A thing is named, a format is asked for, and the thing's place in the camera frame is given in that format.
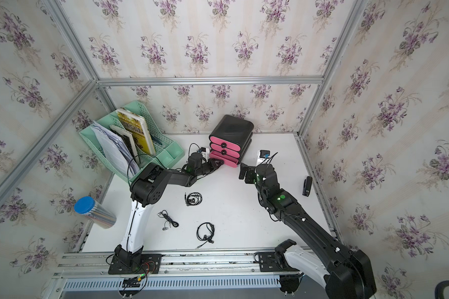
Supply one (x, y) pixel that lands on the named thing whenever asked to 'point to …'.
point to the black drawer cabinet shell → (231, 137)
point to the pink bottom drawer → (227, 161)
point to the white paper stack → (116, 153)
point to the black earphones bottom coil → (208, 238)
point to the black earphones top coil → (193, 199)
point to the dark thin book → (128, 139)
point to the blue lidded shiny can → (98, 213)
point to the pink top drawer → (224, 143)
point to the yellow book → (135, 126)
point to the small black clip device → (307, 185)
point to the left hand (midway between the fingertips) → (224, 163)
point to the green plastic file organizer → (167, 150)
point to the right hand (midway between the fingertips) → (253, 164)
